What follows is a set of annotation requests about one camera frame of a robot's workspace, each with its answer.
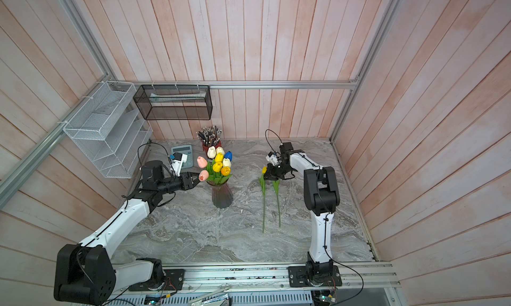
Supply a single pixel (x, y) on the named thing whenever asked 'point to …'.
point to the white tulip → (211, 152)
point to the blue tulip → (229, 155)
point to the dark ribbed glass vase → (221, 193)
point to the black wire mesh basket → (174, 102)
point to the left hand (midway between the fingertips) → (203, 178)
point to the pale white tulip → (226, 162)
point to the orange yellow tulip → (225, 171)
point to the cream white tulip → (219, 150)
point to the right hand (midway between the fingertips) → (264, 176)
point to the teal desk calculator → (185, 150)
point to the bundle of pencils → (209, 136)
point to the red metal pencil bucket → (205, 148)
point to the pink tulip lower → (203, 175)
